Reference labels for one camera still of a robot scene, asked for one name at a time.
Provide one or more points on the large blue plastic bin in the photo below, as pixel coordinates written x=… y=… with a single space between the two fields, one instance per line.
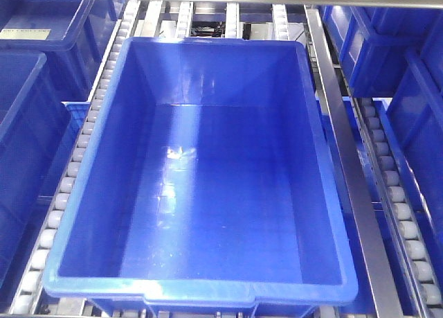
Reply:
x=207 y=193

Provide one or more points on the steel rack with rollers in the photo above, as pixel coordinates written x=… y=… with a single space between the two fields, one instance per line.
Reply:
x=346 y=158

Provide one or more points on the row of blue bins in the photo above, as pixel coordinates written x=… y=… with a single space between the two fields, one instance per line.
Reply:
x=27 y=124

